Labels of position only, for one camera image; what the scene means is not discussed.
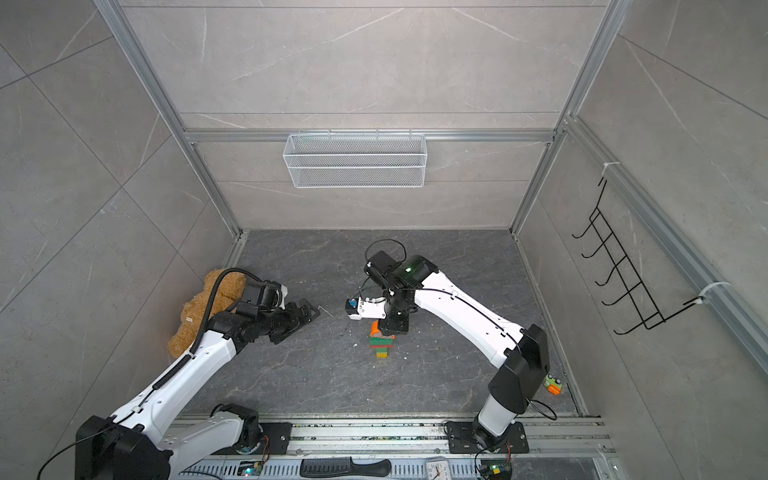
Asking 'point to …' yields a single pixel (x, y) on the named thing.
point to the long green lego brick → (381, 341)
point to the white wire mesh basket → (355, 161)
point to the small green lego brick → (381, 350)
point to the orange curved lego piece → (374, 328)
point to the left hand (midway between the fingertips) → (313, 314)
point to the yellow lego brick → (382, 354)
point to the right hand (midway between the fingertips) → (392, 321)
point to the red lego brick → (378, 346)
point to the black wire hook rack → (646, 309)
